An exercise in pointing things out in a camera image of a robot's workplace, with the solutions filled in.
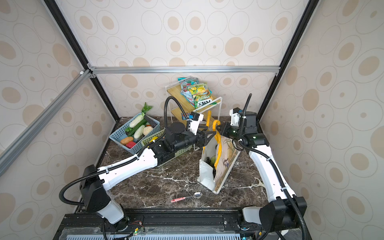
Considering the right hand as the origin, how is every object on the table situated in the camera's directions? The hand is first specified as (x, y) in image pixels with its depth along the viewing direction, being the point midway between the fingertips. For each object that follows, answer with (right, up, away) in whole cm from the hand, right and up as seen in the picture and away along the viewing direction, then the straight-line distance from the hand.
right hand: (217, 126), depth 76 cm
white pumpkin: (-45, -1, +28) cm, 53 cm away
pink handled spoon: (-10, -37, +5) cm, 39 cm away
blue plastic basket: (-66, -6, +28) cm, 72 cm away
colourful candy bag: (-17, +27, +14) cm, 35 cm away
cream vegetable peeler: (+25, -33, +12) cm, 43 cm away
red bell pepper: (-54, -11, +21) cm, 59 cm away
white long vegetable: (-51, -2, +30) cm, 60 cm away
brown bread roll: (-58, -9, +24) cm, 64 cm away
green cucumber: (-56, -2, +28) cm, 63 cm away
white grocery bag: (0, -14, -4) cm, 14 cm away
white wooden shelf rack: (-23, +18, +11) cm, 31 cm away
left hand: (-3, -1, -11) cm, 11 cm away
